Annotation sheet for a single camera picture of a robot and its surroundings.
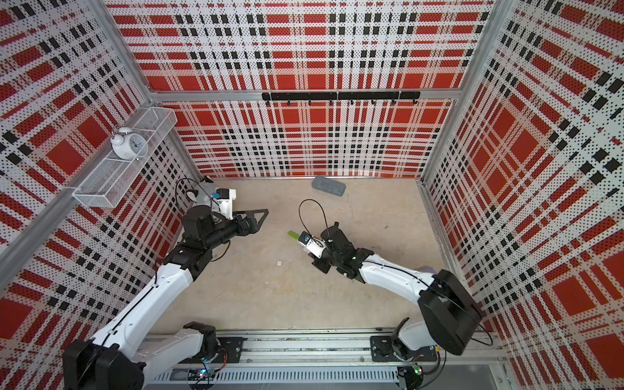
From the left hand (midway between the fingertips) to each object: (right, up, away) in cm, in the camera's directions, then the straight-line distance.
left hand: (263, 212), depth 77 cm
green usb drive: (+6, -11, +26) cm, 29 cm away
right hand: (+17, -14, +8) cm, 23 cm away
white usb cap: (+2, -20, +16) cm, 26 cm away
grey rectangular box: (+21, +11, +38) cm, 45 cm away
